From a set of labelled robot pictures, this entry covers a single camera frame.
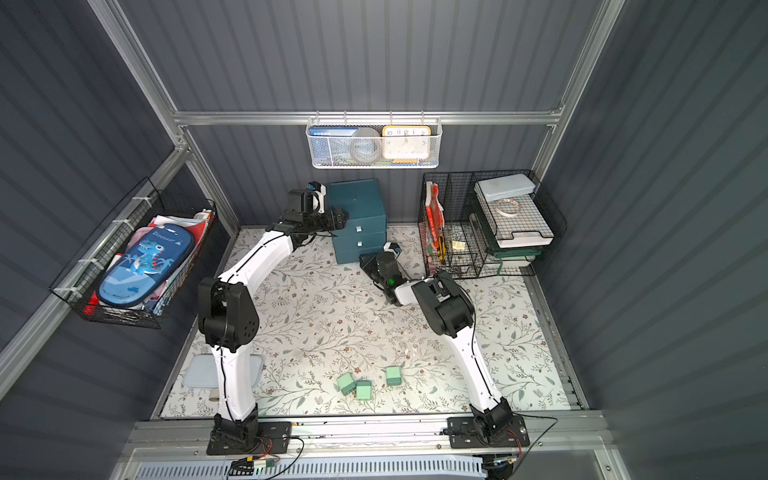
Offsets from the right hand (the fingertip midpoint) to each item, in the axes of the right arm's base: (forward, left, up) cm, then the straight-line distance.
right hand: (366, 253), depth 105 cm
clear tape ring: (+9, -48, +14) cm, 51 cm away
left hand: (+2, +6, +16) cm, 18 cm away
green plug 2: (-45, -2, -5) cm, 45 cm away
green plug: (-43, +3, -4) cm, 43 cm away
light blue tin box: (-40, +45, -5) cm, 60 cm away
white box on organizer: (+17, -49, +17) cm, 55 cm away
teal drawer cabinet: (0, -1, +12) cm, 12 cm away
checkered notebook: (+1, -50, +15) cm, 52 cm away
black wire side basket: (-10, +54, +30) cm, 63 cm away
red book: (+20, -26, +1) cm, 33 cm away
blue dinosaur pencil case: (-29, +44, +30) cm, 60 cm away
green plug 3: (-41, -10, -5) cm, 42 cm away
